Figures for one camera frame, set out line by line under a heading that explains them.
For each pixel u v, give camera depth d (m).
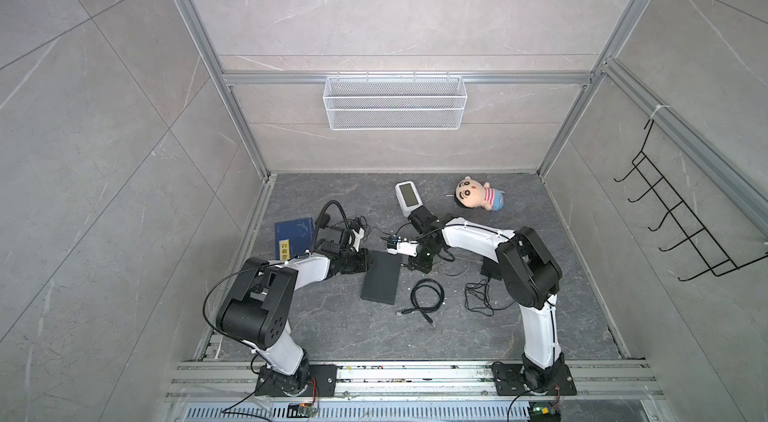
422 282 0.90
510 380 0.73
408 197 1.08
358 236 0.88
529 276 0.53
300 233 1.03
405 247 0.86
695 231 0.63
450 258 0.81
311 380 0.73
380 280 0.91
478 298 0.88
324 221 1.03
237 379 0.75
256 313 0.46
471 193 1.04
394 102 1.01
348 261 0.80
